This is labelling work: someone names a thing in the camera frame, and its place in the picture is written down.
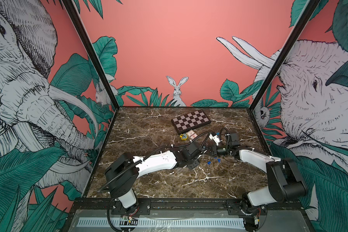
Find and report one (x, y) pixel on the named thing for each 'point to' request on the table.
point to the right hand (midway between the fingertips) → (202, 150)
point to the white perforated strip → (160, 222)
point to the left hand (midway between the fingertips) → (194, 156)
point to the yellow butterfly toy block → (183, 137)
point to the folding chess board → (188, 121)
